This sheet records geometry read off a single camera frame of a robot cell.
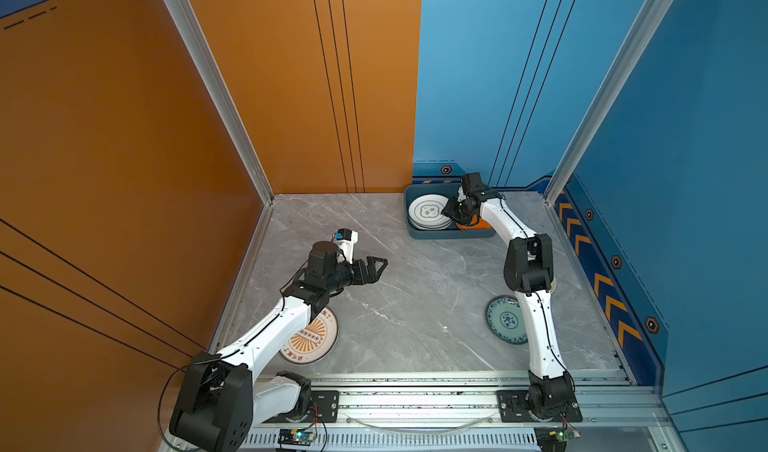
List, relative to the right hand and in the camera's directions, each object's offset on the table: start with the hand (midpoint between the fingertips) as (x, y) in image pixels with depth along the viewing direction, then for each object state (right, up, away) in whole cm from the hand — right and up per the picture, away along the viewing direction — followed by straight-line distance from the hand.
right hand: (443, 213), depth 108 cm
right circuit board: (+20, -55, -39) cm, 70 cm away
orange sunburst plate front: (-40, -37, -25) cm, 60 cm away
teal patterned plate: (+15, -32, -21) cm, 41 cm away
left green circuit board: (-42, -55, -38) cm, 79 cm away
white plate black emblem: (-6, 0, +2) cm, 7 cm away
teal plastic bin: (+3, +9, +9) cm, 13 cm away
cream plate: (+18, -17, -42) cm, 49 cm away
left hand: (-23, -14, -26) cm, 38 cm away
